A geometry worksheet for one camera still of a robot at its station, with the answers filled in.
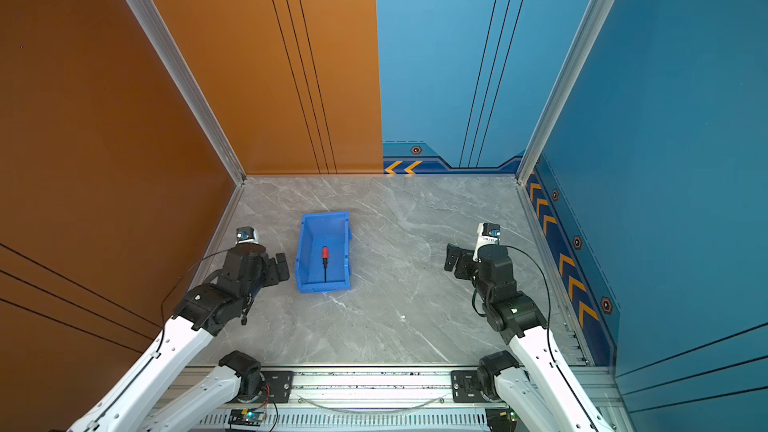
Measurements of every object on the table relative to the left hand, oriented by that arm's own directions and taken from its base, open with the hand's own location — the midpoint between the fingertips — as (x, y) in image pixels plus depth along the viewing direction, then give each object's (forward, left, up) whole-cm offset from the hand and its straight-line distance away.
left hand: (269, 257), depth 77 cm
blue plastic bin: (+9, -9, -17) cm, 21 cm away
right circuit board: (-32, -59, -19) cm, 70 cm away
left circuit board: (-32, +2, -19) cm, 38 cm away
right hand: (+3, -50, +2) cm, 50 cm away
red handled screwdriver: (+11, -10, -17) cm, 22 cm away
